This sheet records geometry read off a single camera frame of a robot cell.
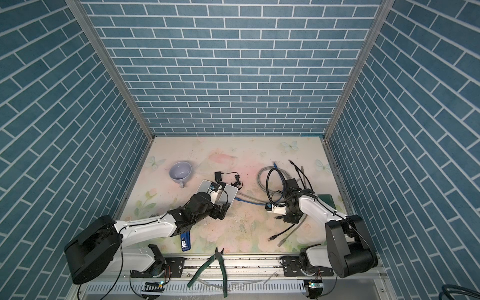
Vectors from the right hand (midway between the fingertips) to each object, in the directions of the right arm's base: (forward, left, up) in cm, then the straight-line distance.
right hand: (288, 210), depth 89 cm
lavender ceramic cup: (+15, +58, +5) cm, 60 cm away
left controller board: (-34, +54, -2) cm, 64 cm away
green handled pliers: (-22, +30, 0) cm, 37 cm away
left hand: (-1, +31, +6) cm, 32 cm away
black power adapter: (+15, +37, +3) cm, 40 cm away
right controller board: (-29, -10, -5) cm, 31 cm away
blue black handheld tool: (-18, +44, +4) cm, 48 cm away
